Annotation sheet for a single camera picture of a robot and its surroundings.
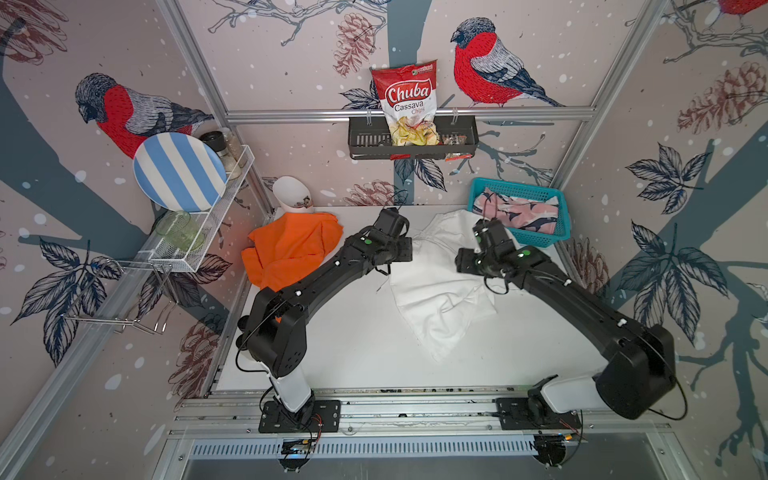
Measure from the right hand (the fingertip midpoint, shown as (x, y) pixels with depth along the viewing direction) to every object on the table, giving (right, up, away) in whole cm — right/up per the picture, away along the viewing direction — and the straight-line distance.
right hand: (462, 259), depth 84 cm
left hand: (-15, +5, +1) cm, 15 cm away
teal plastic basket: (+26, +25, +34) cm, 50 cm away
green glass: (-70, +8, -16) cm, 72 cm away
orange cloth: (-57, +3, +20) cm, 61 cm away
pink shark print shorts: (+30, +15, +26) cm, 43 cm away
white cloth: (-4, -14, +8) cm, 17 cm away
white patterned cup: (-58, +22, +27) cm, 68 cm away
